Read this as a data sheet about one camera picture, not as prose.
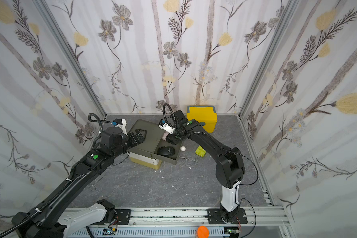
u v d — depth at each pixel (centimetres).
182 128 62
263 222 74
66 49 82
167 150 80
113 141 52
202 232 61
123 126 65
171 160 75
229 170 48
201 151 98
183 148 80
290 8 69
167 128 76
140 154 80
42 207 39
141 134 65
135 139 63
